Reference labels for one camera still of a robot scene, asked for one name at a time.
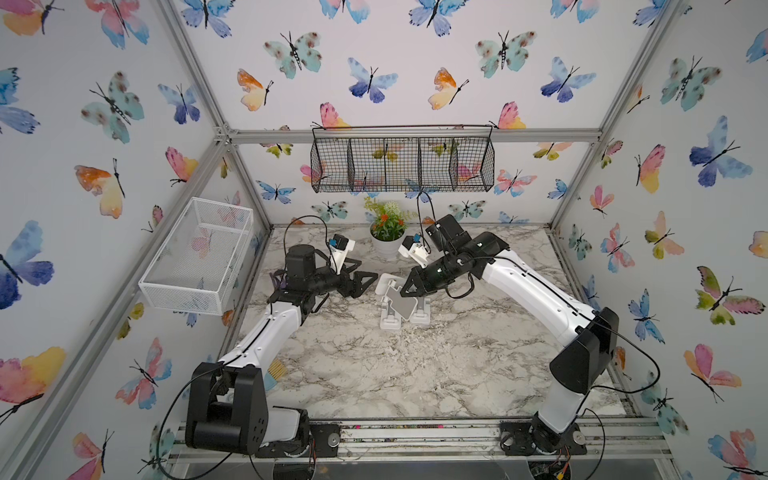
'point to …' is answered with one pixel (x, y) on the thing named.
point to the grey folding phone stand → (396, 308)
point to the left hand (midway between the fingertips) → (368, 266)
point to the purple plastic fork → (282, 284)
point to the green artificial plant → (392, 220)
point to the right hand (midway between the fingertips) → (405, 290)
